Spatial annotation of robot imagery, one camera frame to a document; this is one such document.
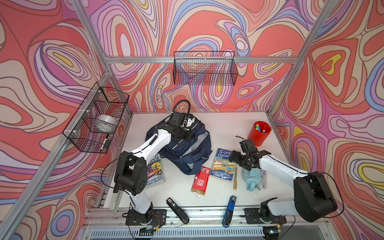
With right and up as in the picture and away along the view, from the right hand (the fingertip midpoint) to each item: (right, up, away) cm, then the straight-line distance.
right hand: (235, 163), depth 90 cm
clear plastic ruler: (+15, -6, -5) cm, 17 cm away
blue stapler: (-9, -21, -17) cm, 29 cm away
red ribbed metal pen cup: (+15, +19, +2) cm, 24 cm away
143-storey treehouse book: (-48, -4, -3) cm, 49 cm away
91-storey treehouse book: (-8, -2, -1) cm, 9 cm away
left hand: (-25, +18, -2) cm, 31 cm away
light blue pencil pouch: (+7, -6, -8) cm, 12 cm away
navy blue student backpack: (-28, +6, -6) cm, 29 cm away
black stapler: (-32, -20, -18) cm, 42 cm away
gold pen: (-1, -8, -3) cm, 9 cm away
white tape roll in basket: (-68, +24, -19) cm, 75 cm away
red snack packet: (-22, -9, -5) cm, 24 cm away
